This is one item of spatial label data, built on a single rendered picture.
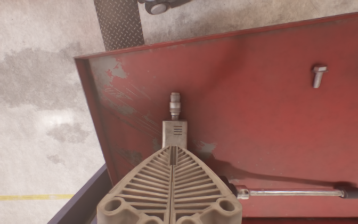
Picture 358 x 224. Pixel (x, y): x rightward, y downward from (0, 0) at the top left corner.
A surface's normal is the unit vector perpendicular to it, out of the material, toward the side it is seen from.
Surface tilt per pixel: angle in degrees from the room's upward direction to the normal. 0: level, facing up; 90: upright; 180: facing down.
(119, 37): 0
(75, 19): 0
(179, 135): 13
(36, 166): 0
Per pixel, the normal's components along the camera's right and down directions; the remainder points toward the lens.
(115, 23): -0.09, 0.27
